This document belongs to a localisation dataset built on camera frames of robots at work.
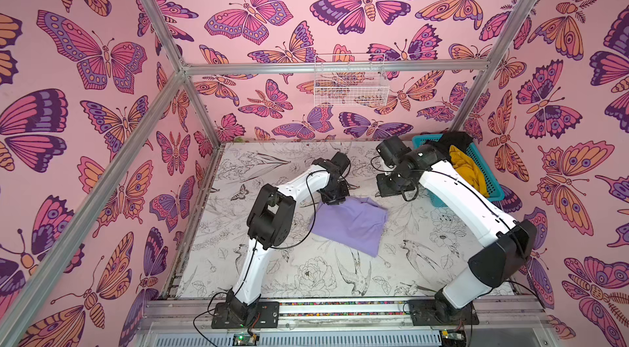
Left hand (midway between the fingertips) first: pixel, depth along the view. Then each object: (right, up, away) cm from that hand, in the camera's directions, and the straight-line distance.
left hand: (347, 200), depth 95 cm
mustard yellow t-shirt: (+48, +12, +1) cm, 50 cm away
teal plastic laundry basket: (+56, +6, -1) cm, 56 cm away
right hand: (+9, +5, -16) cm, 19 cm away
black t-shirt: (+51, +25, +14) cm, 59 cm away
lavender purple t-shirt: (+4, -8, -5) cm, 10 cm away
